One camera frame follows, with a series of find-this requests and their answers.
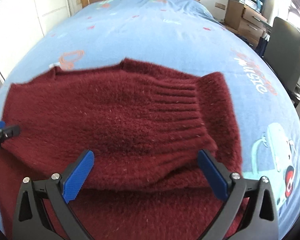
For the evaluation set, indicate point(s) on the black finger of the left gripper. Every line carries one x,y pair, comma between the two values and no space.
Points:
7,132

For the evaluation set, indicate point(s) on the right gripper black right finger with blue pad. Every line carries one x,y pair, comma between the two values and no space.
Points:
260,217

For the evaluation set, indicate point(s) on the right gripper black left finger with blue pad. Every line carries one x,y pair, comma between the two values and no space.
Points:
31,220

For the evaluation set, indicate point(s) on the dark red knit sweater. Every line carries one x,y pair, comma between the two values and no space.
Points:
145,125

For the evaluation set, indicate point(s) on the white wardrobe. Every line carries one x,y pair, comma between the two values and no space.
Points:
22,24

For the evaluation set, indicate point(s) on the dark grey chair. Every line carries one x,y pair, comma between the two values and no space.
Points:
282,54

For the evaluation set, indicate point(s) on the wooden drawer cabinet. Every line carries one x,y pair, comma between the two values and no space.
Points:
245,21

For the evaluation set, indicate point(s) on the blue dinosaur print bed sheet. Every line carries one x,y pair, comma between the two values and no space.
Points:
182,34

